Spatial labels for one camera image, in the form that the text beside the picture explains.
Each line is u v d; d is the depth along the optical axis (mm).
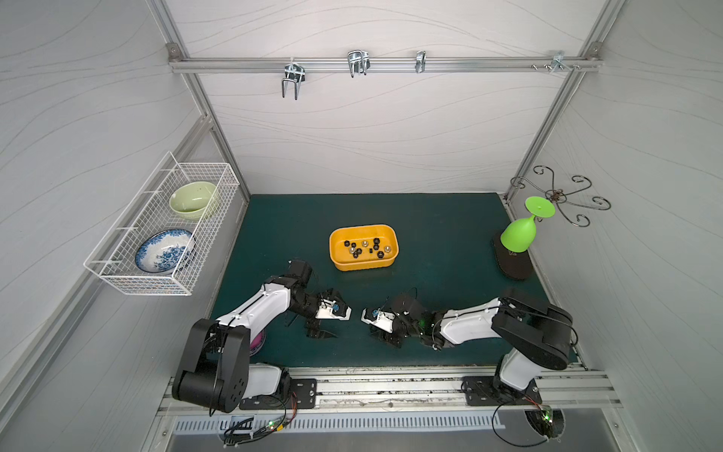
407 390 751
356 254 1014
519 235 801
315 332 735
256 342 779
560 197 782
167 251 640
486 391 743
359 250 1036
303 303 715
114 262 561
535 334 455
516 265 992
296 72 788
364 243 1044
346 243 1044
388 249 1036
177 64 770
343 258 1012
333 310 699
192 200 721
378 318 735
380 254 1015
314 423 702
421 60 732
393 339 761
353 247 1044
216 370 408
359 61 752
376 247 1042
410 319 678
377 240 1069
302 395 735
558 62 767
